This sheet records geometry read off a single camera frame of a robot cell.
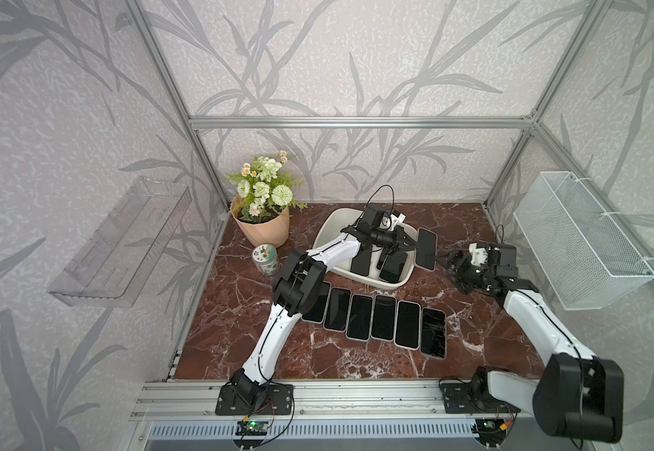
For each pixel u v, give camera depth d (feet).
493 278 2.12
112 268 2.11
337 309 1.78
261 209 3.08
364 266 3.25
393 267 3.24
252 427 2.32
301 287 1.96
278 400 2.42
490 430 2.33
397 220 2.99
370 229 2.66
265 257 3.07
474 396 2.23
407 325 2.83
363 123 5.69
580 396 1.29
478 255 2.60
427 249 3.03
